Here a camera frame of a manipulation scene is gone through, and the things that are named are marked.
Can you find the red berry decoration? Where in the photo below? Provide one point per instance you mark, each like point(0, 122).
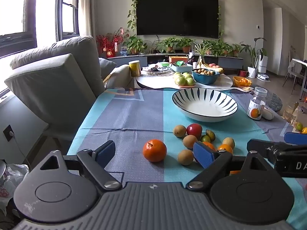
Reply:
point(109, 40)

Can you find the blue white porcelain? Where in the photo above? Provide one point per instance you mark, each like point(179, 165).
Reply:
point(123, 51)

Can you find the brown round fruit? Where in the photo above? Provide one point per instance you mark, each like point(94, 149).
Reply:
point(179, 131)
point(185, 157)
point(189, 141)

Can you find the bunch of bananas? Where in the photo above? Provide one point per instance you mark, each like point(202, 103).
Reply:
point(205, 65)

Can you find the red apple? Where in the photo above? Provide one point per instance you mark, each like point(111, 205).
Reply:
point(194, 129)

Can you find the orange plastic basket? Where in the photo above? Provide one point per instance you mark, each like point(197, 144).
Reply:
point(239, 83)

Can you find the light green small fruit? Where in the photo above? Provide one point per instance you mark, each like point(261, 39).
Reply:
point(205, 139)

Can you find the green lidded container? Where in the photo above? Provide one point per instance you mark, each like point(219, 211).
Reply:
point(164, 64)

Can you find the grey sofa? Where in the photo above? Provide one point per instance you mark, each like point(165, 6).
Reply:
point(60, 81)

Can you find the beige curtain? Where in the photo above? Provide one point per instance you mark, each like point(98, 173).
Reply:
point(87, 9)

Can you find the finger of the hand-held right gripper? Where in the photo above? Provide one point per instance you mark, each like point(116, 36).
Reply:
point(262, 148)
point(296, 137)

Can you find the white egg-shaped device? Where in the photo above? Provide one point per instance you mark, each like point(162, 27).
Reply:
point(268, 113)

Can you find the green trailing vine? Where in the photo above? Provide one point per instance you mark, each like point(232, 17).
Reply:
point(132, 16)

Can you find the grey pillow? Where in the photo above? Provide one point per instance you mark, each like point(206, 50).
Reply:
point(106, 66)

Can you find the red pot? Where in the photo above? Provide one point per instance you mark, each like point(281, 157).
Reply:
point(243, 73)

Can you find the green lime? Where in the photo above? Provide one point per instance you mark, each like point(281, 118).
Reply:
point(299, 126)

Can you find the yellowish brown fruit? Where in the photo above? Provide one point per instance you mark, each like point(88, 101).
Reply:
point(229, 142)

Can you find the yellow tin can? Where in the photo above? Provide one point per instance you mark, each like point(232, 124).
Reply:
point(134, 68)

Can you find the pink peach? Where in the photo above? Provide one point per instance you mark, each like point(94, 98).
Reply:
point(213, 65)

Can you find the black wall television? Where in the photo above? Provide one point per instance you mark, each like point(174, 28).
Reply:
point(177, 12)

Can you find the small orange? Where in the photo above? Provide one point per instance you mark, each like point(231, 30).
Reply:
point(235, 172)
point(209, 145)
point(225, 148)

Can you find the orange box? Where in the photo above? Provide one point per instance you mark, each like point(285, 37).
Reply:
point(177, 58)

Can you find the glass snack plate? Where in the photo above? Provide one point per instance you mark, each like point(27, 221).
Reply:
point(157, 71)

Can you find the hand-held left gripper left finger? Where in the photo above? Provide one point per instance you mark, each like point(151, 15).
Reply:
point(105, 152)

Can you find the labelled glass jar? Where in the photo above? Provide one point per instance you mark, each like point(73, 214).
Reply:
point(256, 105)

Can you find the blue patterned tablecloth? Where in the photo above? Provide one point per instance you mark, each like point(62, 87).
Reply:
point(134, 115)

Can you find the narrow black-framed window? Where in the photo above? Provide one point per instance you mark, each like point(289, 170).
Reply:
point(68, 12)

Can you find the grey television cabinet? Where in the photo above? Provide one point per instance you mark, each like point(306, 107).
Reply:
point(134, 60)

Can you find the green potted plant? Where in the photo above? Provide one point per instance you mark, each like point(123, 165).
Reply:
point(134, 44)
point(224, 47)
point(169, 43)
point(186, 43)
point(237, 49)
point(213, 44)

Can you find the pile of brown longans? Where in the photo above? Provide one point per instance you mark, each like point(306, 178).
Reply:
point(205, 71)

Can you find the pile of green apples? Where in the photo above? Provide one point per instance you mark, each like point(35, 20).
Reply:
point(183, 79)

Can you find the tall plant in white pot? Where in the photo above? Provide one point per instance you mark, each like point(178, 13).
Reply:
point(254, 57)

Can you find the yellow lemon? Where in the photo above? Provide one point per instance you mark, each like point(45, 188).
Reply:
point(304, 130)

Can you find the grey chair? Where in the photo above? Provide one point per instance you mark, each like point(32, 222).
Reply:
point(291, 73)

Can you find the glass cup with spoon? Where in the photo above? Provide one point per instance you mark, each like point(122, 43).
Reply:
point(290, 113)

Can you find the pile of mandarins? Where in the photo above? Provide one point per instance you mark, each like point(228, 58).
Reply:
point(244, 80)

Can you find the round white table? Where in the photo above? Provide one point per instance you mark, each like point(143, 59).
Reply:
point(158, 81)

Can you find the striped ceramic bowl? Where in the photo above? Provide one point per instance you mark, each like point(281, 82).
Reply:
point(205, 107)

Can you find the white plastic bag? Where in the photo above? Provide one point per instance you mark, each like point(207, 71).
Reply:
point(14, 172)

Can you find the blue bowl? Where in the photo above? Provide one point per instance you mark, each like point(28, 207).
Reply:
point(205, 78)

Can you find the dark marble round table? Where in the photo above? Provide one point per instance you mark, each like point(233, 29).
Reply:
point(273, 99)

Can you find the spider plant in vase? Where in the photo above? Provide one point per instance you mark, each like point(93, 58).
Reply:
point(202, 50)

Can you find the black wall outlet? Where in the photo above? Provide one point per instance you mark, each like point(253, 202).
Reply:
point(8, 133)

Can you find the teal snack container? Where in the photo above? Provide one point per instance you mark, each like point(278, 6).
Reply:
point(179, 68)

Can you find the large orange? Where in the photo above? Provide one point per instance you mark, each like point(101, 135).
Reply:
point(154, 150)

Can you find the dark green small fruit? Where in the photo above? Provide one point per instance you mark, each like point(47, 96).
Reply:
point(210, 135)

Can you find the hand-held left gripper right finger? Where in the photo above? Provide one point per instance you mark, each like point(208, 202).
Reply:
point(203, 154)

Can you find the white dining table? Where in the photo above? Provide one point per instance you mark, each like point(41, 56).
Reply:
point(299, 61)

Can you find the large black-framed window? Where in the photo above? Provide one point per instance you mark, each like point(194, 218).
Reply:
point(14, 16)

